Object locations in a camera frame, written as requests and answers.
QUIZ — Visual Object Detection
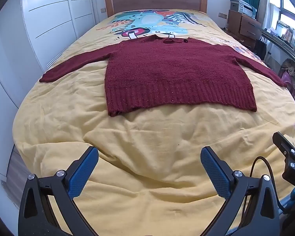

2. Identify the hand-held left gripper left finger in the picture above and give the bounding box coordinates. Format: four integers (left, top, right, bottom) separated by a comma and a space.
18, 146, 99, 236

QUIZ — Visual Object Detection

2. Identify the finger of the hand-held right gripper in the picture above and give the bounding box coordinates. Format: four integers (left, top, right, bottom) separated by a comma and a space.
272, 132, 295, 156

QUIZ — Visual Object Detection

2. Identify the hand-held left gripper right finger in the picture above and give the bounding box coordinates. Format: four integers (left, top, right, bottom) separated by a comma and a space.
200, 146, 282, 236

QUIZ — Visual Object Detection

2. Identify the dark red knitted sweater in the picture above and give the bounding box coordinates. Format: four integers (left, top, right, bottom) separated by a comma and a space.
39, 35, 288, 117

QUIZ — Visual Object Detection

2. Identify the pink plastic toy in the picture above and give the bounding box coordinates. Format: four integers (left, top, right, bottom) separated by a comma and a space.
281, 67, 295, 97

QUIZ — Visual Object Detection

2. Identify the bed with yellow cover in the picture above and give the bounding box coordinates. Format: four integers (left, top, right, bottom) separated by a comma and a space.
12, 9, 295, 236

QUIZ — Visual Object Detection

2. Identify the black bag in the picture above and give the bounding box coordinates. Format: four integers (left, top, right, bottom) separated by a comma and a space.
254, 36, 268, 60

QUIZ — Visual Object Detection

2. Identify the white door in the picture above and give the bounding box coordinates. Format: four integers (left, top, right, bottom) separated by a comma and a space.
0, 59, 19, 177

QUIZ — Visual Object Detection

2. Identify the wooden nightstand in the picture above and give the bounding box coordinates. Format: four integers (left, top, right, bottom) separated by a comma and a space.
227, 9, 262, 41

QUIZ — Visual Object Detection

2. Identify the side window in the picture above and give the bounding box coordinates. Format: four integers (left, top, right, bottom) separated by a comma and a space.
268, 0, 295, 50

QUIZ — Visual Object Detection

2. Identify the white printer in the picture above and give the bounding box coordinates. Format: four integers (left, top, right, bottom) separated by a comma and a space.
238, 1, 257, 18

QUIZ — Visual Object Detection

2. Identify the white wardrobe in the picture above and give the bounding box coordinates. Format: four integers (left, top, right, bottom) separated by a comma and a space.
20, 0, 106, 72

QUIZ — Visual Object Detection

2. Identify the wooden headboard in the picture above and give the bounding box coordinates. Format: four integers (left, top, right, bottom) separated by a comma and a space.
104, 0, 208, 18

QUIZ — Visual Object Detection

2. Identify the black cable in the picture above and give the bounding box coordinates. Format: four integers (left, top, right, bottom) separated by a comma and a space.
246, 155, 293, 214

